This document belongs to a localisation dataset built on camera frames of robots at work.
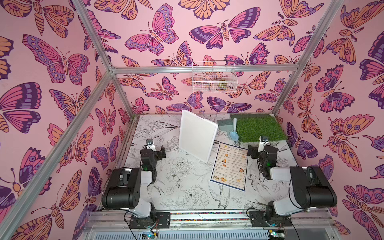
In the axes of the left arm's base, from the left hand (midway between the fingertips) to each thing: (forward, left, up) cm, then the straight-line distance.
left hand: (156, 145), depth 94 cm
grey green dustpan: (+22, -48, -6) cm, 53 cm away
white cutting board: (+6, -26, +2) cm, 27 cm away
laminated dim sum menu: (-11, -46, -7) cm, 48 cm away
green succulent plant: (+30, -42, +24) cm, 57 cm away
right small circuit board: (-45, -64, -8) cm, 79 cm away
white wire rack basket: (+35, -37, +26) cm, 57 cm away
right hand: (0, -65, 0) cm, 65 cm away
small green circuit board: (-46, -3, -9) cm, 47 cm away
